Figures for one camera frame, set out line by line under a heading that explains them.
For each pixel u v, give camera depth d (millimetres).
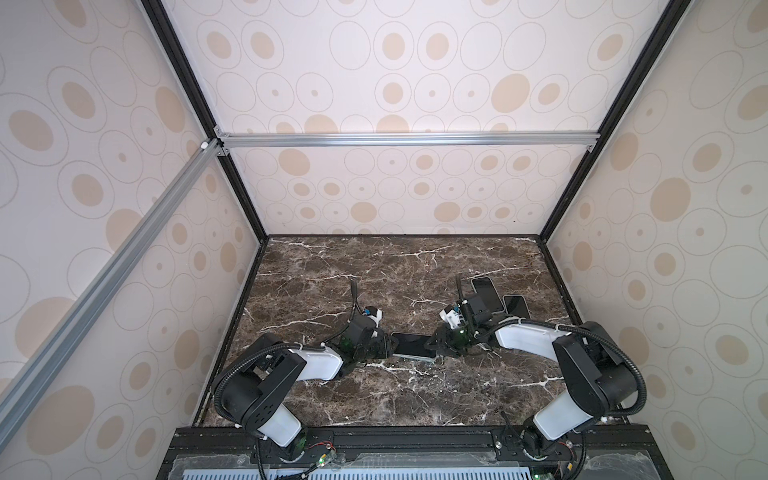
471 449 744
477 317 729
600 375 457
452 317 869
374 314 846
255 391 441
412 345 897
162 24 686
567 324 747
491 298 1037
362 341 715
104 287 540
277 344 493
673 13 682
